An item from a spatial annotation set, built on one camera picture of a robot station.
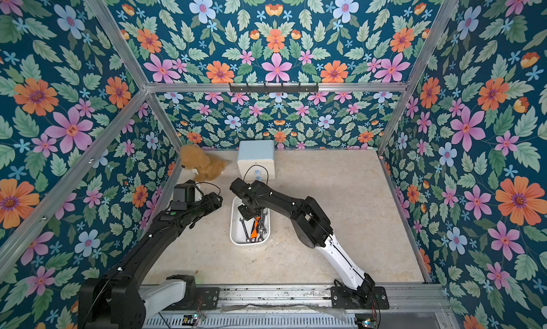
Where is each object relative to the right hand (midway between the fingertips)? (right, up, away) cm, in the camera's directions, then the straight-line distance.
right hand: (250, 212), depth 94 cm
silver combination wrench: (+6, -6, -6) cm, 11 cm away
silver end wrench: (+1, -10, -8) cm, 13 cm away
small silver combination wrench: (-1, -7, -4) cm, 8 cm away
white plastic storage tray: (-4, -8, -6) cm, 11 cm away
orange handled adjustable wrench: (+3, -7, -6) cm, 10 cm away
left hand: (-11, +7, -9) cm, 16 cm away
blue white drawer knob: (+3, +18, +5) cm, 19 cm away
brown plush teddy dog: (-21, +21, +6) cm, 30 cm away
